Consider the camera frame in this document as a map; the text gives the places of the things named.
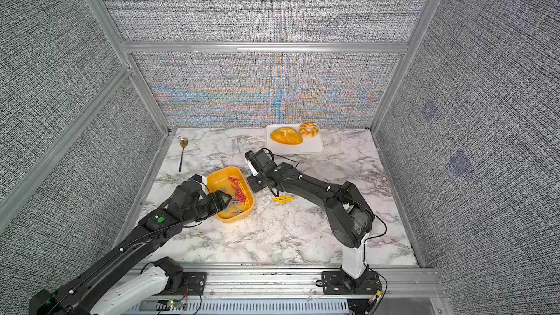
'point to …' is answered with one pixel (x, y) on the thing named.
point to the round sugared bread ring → (308, 130)
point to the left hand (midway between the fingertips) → (230, 199)
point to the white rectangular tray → (304, 138)
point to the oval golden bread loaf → (286, 135)
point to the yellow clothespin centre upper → (291, 198)
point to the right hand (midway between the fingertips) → (253, 174)
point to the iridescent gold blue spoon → (183, 142)
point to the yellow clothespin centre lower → (281, 199)
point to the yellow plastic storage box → (232, 181)
